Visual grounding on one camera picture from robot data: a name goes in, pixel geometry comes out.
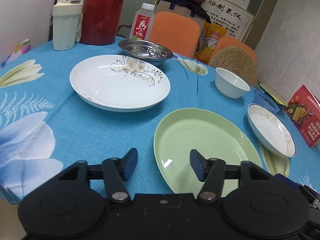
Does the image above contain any white plate blue rim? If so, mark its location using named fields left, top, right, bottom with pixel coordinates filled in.
left=247, top=103, right=296, bottom=158

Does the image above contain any white floral ceramic plate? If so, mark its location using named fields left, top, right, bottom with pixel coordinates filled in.
left=69, top=55, right=171, bottom=112

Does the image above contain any small white ceramic bowl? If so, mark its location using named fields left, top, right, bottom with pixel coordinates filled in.
left=215, top=68, right=251, bottom=99

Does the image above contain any light green oval plate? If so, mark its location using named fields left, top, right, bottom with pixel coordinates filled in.
left=153, top=108, right=262, bottom=196

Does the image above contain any blue plastic bowl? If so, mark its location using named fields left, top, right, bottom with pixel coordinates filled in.
left=252, top=90, right=280, bottom=114

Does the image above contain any green instant noodle bowl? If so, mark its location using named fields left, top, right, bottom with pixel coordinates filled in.
left=258, top=81, right=287, bottom=107

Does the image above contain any red cracker box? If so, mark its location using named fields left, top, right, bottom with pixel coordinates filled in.
left=285, top=85, right=320, bottom=148

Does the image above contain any woven straw cushion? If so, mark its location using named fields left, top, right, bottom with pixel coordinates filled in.
left=208, top=46, right=258, bottom=88

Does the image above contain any stainless steel bowl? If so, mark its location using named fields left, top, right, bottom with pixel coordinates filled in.
left=118, top=39, right=174, bottom=66

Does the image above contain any orange chair right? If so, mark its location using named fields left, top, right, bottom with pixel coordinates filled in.
left=211, top=36, right=257, bottom=63

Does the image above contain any orange chair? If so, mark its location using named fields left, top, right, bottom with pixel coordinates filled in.
left=211, top=36, right=257, bottom=63
left=149, top=11, right=201, bottom=58

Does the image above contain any yellow snack bag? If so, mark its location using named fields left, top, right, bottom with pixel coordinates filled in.
left=195, top=22, right=227, bottom=64

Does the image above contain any orange chair left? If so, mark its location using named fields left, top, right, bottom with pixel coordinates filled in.
left=149, top=11, right=201, bottom=58

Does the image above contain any juice bottle red label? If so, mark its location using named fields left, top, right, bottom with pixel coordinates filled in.
left=129, top=3, right=155, bottom=41

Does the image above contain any white poster with text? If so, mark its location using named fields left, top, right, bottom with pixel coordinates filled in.
left=201, top=0, right=255, bottom=42

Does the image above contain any white plastic tumbler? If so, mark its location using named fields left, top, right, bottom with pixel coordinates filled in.
left=52, top=0, right=83, bottom=51

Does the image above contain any black cloth on bag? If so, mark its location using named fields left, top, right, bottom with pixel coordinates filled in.
left=160, top=0, right=211, bottom=23

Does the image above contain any red thermos jug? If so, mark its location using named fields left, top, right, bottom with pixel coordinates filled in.
left=80, top=0, right=124, bottom=45

